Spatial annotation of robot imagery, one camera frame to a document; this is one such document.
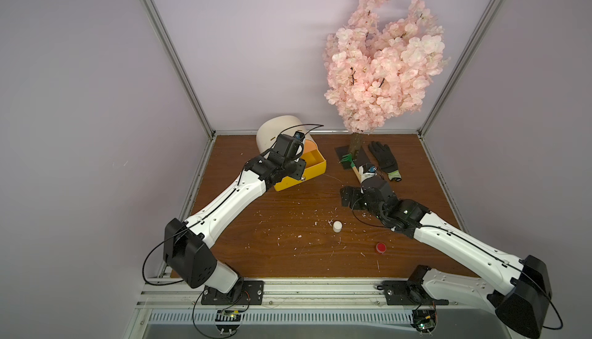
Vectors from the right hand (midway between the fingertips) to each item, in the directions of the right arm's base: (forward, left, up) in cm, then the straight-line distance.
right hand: (350, 186), depth 77 cm
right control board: (-35, -22, -21) cm, 46 cm away
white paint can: (-8, +3, -17) cm, 19 cm away
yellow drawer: (+11, +12, -2) cm, 16 cm away
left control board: (-38, +40, -22) cm, 59 cm away
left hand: (+8, +17, +4) cm, 19 cm away
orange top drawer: (+18, +15, 0) cm, 23 cm away
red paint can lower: (-15, -11, -16) cm, 25 cm away
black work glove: (+26, -21, -18) cm, 38 cm away
